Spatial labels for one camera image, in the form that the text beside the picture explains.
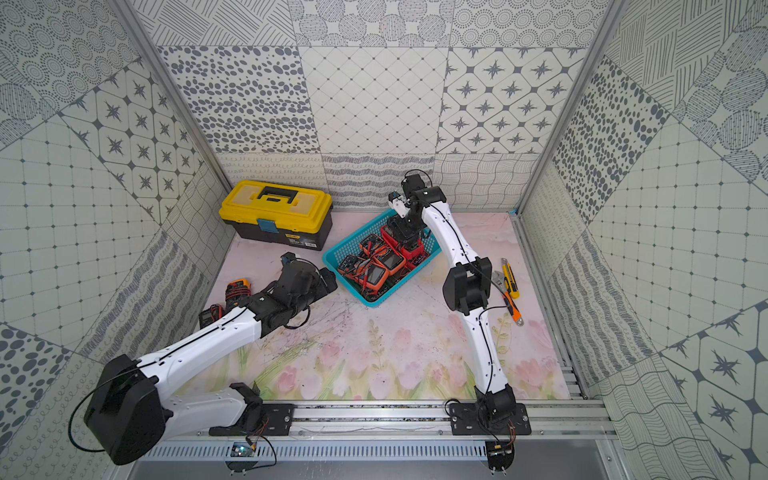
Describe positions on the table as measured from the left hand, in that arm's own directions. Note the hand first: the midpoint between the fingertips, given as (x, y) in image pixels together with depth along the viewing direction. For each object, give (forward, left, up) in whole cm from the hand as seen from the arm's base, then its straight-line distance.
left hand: (325, 275), depth 84 cm
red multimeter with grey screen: (+14, -24, -7) cm, 28 cm away
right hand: (+20, -25, -3) cm, 32 cm away
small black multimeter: (+16, -25, -3) cm, 30 cm away
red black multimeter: (+18, -12, -8) cm, 23 cm away
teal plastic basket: (+13, +1, -9) cm, 16 cm away
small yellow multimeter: (+1, +31, -12) cm, 33 cm away
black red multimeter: (-7, +35, -11) cm, 37 cm away
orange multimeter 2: (+13, -18, -9) cm, 24 cm away
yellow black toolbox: (+22, +19, +3) cm, 29 cm away
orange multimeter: (+6, -12, -8) cm, 16 cm away
